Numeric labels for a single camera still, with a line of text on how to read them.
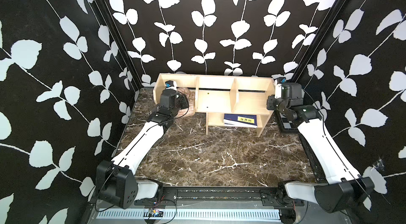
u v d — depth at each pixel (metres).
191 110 0.76
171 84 0.69
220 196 0.75
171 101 0.59
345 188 0.38
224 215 0.70
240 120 0.86
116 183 0.39
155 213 0.71
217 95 0.83
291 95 0.55
